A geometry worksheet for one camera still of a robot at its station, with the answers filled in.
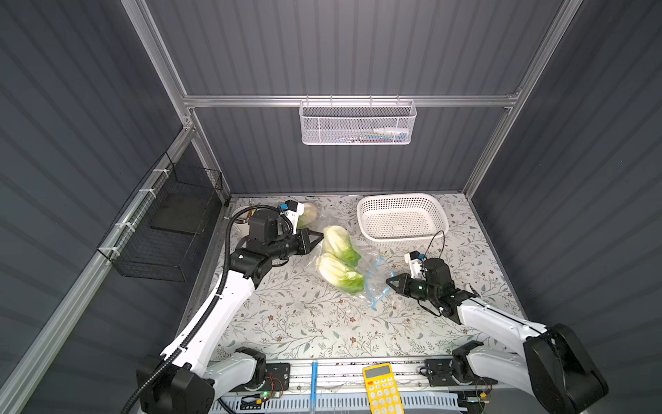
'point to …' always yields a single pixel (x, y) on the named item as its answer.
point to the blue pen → (314, 386)
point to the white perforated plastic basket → (402, 217)
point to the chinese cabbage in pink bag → (310, 215)
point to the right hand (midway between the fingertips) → (390, 281)
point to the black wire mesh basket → (155, 238)
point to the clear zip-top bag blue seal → (377, 269)
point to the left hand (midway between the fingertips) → (326, 239)
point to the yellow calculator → (382, 391)
